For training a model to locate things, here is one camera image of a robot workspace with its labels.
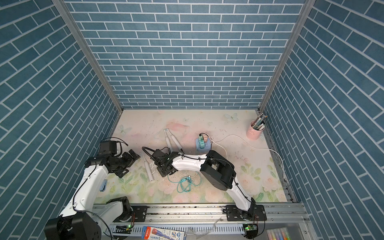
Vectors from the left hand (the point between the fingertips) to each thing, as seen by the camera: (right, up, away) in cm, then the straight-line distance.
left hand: (138, 160), depth 82 cm
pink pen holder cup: (+69, +14, +17) cm, 72 cm away
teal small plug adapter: (+35, +7, +12) cm, 38 cm away
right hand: (+13, -8, +7) cm, 16 cm away
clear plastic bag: (+34, -31, -13) cm, 48 cm away
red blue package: (+10, -30, -14) cm, 34 cm away
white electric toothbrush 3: (+5, -9, +4) cm, 11 cm away
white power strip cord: (+69, +6, +19) cm, 72 cm away
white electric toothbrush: (+13, +5, +17) cm, 22 cm away
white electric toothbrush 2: (+17, +8, +19) cm, 27 cm away
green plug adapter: (+34, +11, +14) cm, 39 cm away
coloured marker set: (+71, -30, -13) cm, 78 cm away
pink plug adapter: (+38, +11, +14) cm, 42 cm away
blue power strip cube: (+39, +5, +14) cm, 41 cm away
